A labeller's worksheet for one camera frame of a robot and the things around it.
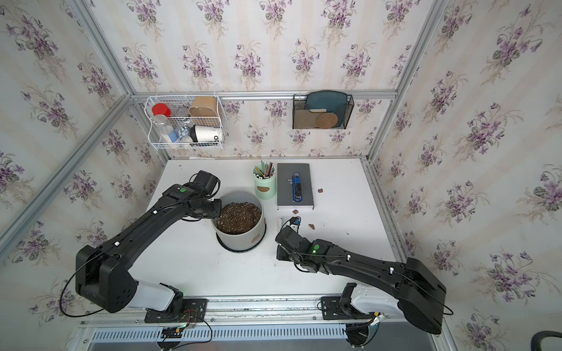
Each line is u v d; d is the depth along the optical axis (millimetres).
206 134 930
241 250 837
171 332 714
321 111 935
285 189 1029
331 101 928
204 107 879
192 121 930
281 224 859
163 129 901
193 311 725
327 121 981
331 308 737
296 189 1006
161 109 911
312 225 936
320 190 1073
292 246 594
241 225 839
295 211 983
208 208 729
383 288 462
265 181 946
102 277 399
